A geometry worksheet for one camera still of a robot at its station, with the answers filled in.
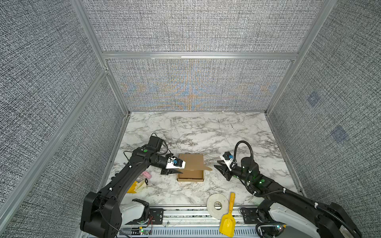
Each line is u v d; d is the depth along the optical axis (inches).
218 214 29.3
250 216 28.8
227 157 26.6
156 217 28.8
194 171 28.1
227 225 27.6
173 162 24.7
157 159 25.6
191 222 28.8
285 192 20.8
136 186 31.5
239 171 26.7
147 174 33.7
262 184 23.8
